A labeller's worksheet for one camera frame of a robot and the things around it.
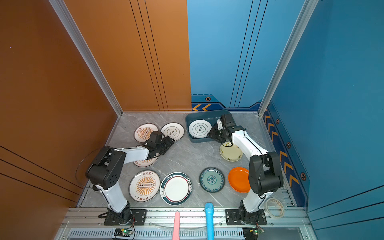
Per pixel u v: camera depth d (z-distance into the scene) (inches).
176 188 32.8
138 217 28.9
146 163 36.3
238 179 34.1
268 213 29.1
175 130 42.6
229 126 27.8
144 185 32.7
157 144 31.0
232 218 28.5
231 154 37.0
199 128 42.8
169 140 35.8
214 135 31.7
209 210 29.0
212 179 33.5
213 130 31.6
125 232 27.7
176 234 27.2
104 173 19.3
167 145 34.6
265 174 18.3
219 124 33.3
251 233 27.6
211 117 45.7
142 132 42.7
